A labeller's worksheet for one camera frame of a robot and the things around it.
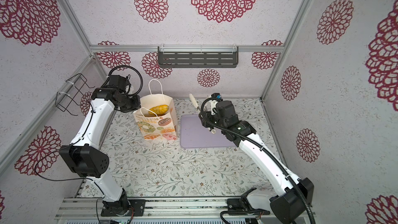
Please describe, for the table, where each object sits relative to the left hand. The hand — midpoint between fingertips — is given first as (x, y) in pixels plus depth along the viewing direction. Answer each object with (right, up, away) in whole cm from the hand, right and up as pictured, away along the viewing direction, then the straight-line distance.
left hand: (140, 108), depth 83 cm
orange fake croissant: (+8, -1, +9) cm, 12 cm away
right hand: (+34, -2, -10) cm, 35 cm away
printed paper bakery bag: (+10, -5, -5) cm, 13 cm away
